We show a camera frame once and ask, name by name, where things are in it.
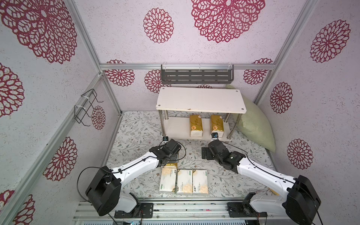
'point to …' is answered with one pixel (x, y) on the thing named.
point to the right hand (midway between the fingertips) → (207, 148)
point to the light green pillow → (255, 123)
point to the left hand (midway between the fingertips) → (169, 157)
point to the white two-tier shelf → (194, 113)
